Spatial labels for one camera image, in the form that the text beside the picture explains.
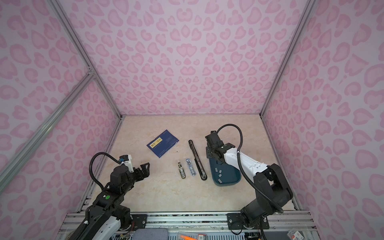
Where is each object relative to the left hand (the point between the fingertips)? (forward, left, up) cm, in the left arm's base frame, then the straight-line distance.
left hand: (143, 163), depth 81 cm
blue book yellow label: (+19, -6, -11) cm, 23 cm away
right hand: (+9, -38, -3) cm, 39 cm away
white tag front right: (-32, -72, -9) cm, 80 cm away
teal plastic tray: (-3, -44, -11) cm, 46 cm away
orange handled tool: (-32, -22, -11) cm, 41 cm away
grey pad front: (-31, -7, -8) cm, 33 cm away
